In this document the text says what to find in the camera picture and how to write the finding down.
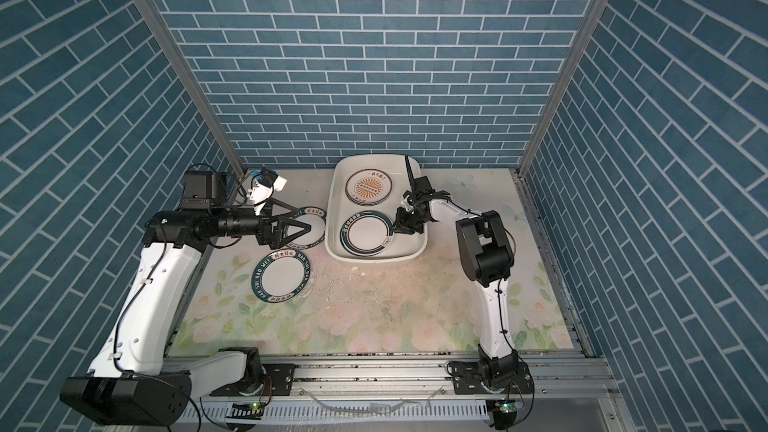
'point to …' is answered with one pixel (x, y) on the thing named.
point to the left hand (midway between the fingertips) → (301, 219)
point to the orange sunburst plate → (368, 187)
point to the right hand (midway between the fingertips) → (392, 225)
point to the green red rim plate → (366, 234)
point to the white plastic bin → (404, 247)
